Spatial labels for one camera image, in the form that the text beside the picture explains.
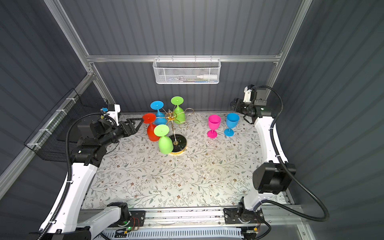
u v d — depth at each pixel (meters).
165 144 0.78
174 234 0.77
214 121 1.01
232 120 0.95
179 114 0.81
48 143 0.64
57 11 0.70
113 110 0.59
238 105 0.71
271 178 0.45
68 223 0.37
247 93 0.72
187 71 1.12
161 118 0.88
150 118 0.78
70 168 0.43
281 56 0.87
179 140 1.02
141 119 0.64
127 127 0.58
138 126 0.62
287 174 0.40
